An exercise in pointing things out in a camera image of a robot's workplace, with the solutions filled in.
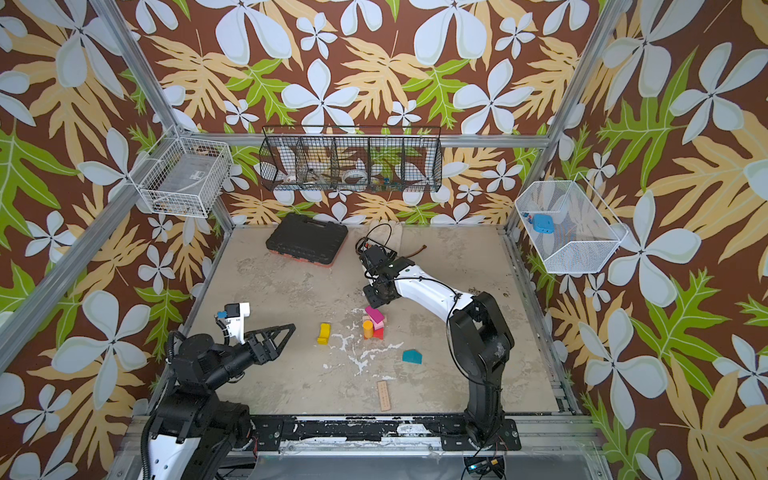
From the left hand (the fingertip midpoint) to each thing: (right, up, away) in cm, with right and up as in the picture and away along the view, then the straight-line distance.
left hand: (286, 326), depth 70 cm
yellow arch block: (+5, -6, +21) cm, 23 cm away
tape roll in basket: (+13, +44, +29) cm, 54 cm away
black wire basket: (+13, +49, +28) cm, 58 cm away
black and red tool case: (-5, +23, +42) cm, 49 cm away
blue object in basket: (+69, +26, +15) cm, 75 cm away
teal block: (+32, -12, +17) cm, 38 cm away
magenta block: (+21, -1, +18) cm, 28 cm away
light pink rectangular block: (+22, -4, +17) cm, 28 cm away
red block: (+22, -7, +19) cm, 30 cm away
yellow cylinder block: (+19, -4, +15) cm, 24 cm away
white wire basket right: (+77, +24, +8) cm, 81 cm away
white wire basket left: (-35, +40, +16) cm, 55 cm away
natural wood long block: (+23, -21, +10) cm, 33 cm away
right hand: (+21, +5, +21) cm, 30 cm away
